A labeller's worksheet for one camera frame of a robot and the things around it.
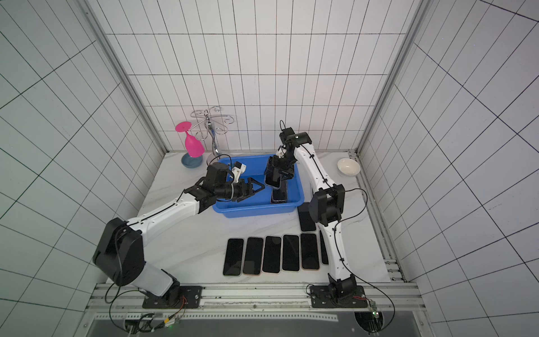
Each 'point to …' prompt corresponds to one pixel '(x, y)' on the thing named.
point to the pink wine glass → (194, 147)
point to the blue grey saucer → (191, 162)
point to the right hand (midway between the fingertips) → (264, 175)
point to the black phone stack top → (306, 222)
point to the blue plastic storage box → (260, 205)
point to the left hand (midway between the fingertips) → (257, 192)
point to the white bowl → (349, 166)
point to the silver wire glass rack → (213, 120)
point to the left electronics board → (170, 321)
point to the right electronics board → (374, 309)
